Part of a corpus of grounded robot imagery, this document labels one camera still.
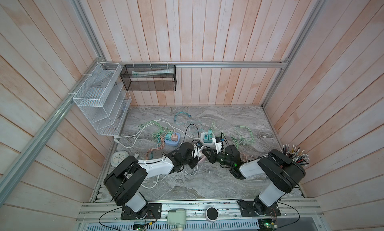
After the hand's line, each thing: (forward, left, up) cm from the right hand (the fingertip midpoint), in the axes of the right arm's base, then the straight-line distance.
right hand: (202, 152), depth 88 cm
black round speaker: (-31, -4, -1) cm, 31 cm away
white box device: (-33, +13, -2) cm, 35 cm away
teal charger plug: (+9, -2, +1) cm, 9 cm away
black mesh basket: (+36, +33, +27) cm, 56 cm away
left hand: (-3, +3, -2) cm, 5 cm away
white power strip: (+7, -4, -3) cm, 9 cm away
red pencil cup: (-6, -52, +7) cm, 52 cm away
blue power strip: (+8, +21, -3) cm, 23 cm away
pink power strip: (-3, -1, -5) cm, 6 cm away
